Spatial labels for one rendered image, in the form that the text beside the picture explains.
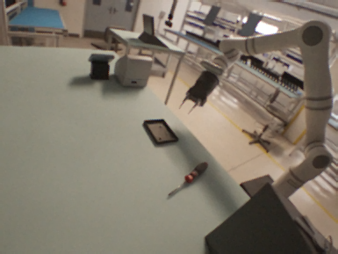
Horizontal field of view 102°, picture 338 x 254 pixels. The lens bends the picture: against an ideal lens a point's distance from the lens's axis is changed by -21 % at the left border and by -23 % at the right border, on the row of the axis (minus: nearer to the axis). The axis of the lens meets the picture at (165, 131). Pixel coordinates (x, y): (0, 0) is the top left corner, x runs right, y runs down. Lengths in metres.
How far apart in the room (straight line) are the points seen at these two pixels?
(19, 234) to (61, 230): 0.07
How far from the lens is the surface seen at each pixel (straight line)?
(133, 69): 0.80
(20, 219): 0.40
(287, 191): 0.82
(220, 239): 0.37
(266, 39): 0.70
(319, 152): 0.74
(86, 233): 0.37
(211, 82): 0.65
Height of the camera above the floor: 1.35
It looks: 35 degrees down
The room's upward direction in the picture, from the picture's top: 21 degrees clockwise
